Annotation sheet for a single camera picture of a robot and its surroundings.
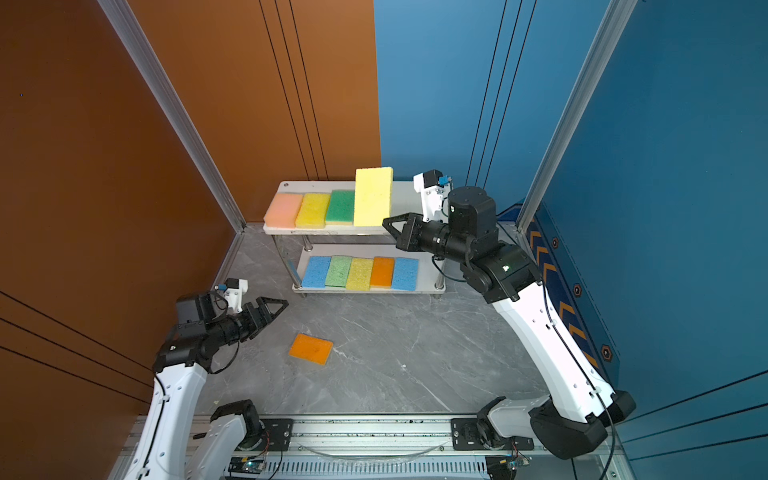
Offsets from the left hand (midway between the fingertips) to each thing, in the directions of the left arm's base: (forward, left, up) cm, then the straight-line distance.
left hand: (281, 307), depth 75 cm
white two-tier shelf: (+41, -4, -18) cm, 45 cm away
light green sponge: (+19, -11, -11) cm, 25 cm away
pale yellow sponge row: (+18, -17, -11) cm, 28 cm away
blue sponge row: (+19, -32, -11) cm, 39 cm away
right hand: (+4, -26, +27) cm, 38 cm away
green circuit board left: (-31, +6, -20) cm, 37 cm away
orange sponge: (-3, -5, -18) cm, 19 cm away
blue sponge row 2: (+20, -3, -11) cm, 23 cm away
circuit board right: (-31, -56, -20) cm, 67 cm away
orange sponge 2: (+20, -25, -11) cm, 34 cm away
